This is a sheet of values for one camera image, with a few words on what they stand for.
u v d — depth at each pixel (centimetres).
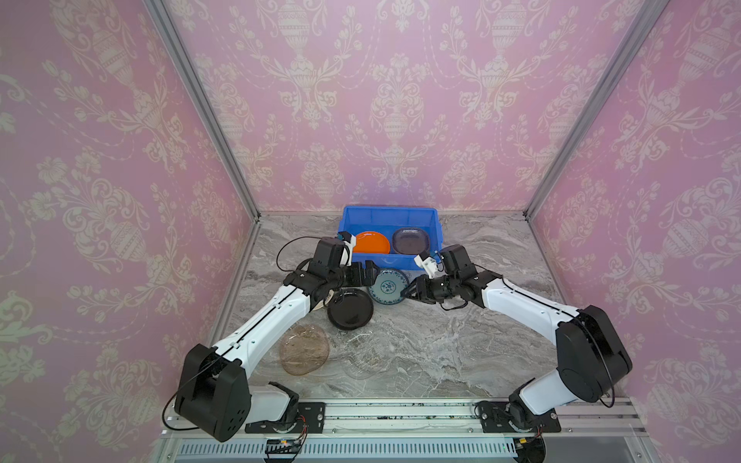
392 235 111
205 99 86
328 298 94
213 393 40
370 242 106
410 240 113
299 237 72
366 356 85
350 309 92
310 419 73
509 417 68
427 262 81
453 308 72
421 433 72
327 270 62
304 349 85
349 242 75
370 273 73
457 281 68
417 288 78
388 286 100
